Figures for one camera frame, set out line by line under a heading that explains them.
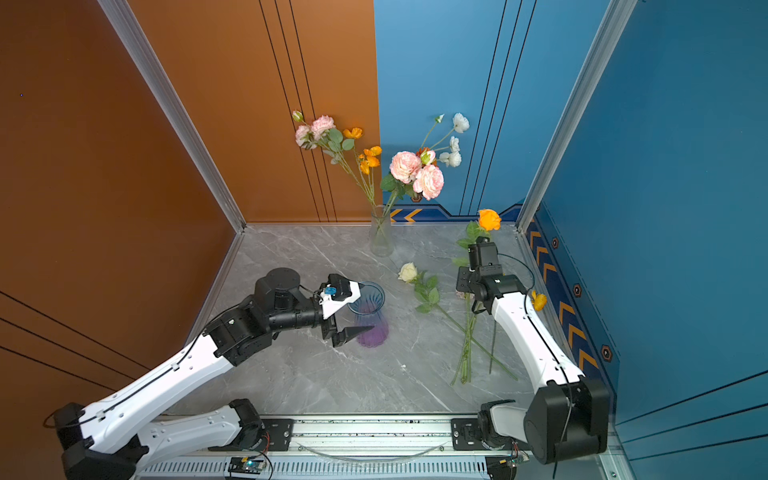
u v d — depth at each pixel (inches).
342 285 20.1
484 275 24.2
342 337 22.2
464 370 32.5
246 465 27.9
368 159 32.6
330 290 20.0
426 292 39.0
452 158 33.1
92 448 14.9
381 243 42.2
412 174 26.5
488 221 33.5
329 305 21.2
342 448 28.5
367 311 30.4
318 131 33.3
